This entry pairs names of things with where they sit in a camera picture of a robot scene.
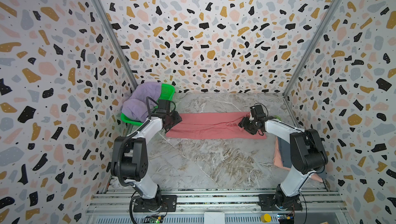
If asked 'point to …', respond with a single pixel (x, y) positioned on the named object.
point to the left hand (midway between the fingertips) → (179, 116)
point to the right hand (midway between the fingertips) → (238, 122)
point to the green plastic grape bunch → (278, 117)
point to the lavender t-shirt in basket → (135, 107)
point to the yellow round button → (265, 218)
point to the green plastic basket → (130, 120)
